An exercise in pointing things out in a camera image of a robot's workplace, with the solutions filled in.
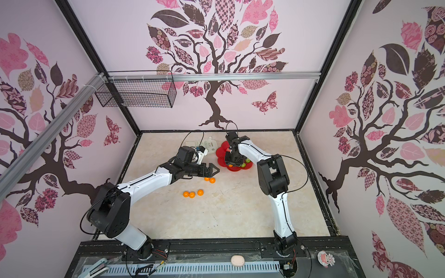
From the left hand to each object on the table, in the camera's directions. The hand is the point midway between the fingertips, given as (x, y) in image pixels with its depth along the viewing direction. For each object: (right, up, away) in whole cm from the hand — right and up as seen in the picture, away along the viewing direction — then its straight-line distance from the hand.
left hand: (213, 172), depth 85 cm
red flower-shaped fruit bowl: (+3, +9, +20) cm, 23 cm away
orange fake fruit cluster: (-4, -5, +9) cm, 12 cm away
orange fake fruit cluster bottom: (-7, -11, +4) cm, 14 cm away
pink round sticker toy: (+47, -33, -17) cm, 60 cm away
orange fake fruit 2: (-12, -13, +4) cm, 18 cm away
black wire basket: (-44, +46, +9) cm, 64 cm away
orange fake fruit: (-15, -12, +3) cm, 19 cm away
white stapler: (-45, -36, -18) cm, 60 cm away
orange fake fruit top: (+9, +2, +10) cm, 14 cm away
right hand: (+9, +4, +14) cm, 17 cm away
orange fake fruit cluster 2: (-1, -6, +9) cm, 11 cm away
